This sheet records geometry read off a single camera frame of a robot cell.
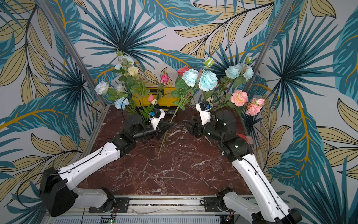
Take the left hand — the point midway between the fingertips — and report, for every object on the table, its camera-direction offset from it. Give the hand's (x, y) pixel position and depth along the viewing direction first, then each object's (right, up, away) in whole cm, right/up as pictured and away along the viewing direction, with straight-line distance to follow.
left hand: (171, 126), depth 69 cm
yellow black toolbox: (-7, +16, +11) cm, 21 cm away
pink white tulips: (-12, +14, +14) cm, 23 cm away
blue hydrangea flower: (-28, +12, +2) cm, 30 cm away
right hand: (+8, +3, -5) cm, 10 cm away
